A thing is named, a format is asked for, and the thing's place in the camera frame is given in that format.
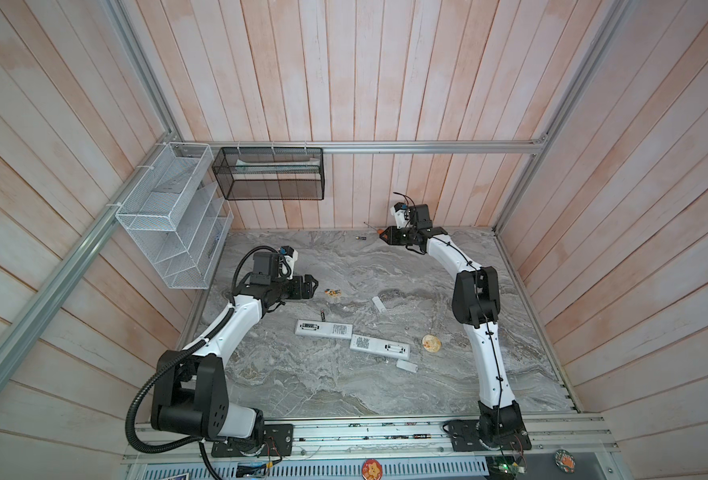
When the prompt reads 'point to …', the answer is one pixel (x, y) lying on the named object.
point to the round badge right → (565, 461)
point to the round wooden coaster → (431, 343)
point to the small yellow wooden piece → (333, 292)
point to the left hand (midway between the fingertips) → (305, 288)
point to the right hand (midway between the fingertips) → (381, 233)
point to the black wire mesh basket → (271, 172)
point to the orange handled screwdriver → (381, 230)
